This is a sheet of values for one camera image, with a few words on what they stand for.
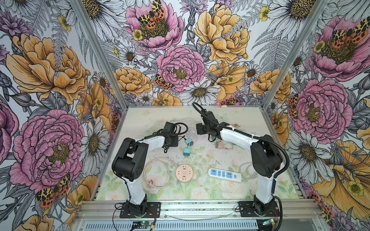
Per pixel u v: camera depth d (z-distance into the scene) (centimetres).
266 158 51
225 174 84
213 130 71
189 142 97
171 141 85
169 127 80
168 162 91
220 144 97
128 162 49
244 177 84
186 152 94
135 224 73
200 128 86
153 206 76
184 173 84
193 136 102
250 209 73
